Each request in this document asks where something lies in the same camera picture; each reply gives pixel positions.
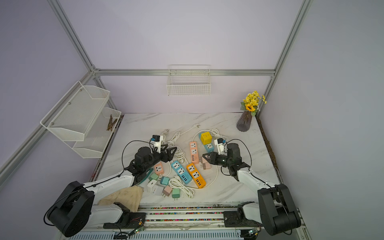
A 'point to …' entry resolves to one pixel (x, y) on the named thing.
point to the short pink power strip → (158, 168)
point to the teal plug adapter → (164, 180)
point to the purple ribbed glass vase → (244, 121)
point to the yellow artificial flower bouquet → (251, 103)
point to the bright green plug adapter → (176, 193)
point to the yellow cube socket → (206, 138)
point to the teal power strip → (209, 147)
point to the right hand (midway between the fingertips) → (205, 158)
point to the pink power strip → (194, 152)
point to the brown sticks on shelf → (111, 123)
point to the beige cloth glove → (130, 197)
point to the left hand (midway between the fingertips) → (171, 147)
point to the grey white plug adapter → (157, 190)
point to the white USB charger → (151, 184)
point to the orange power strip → (200, 181)
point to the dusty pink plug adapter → (167, 191)
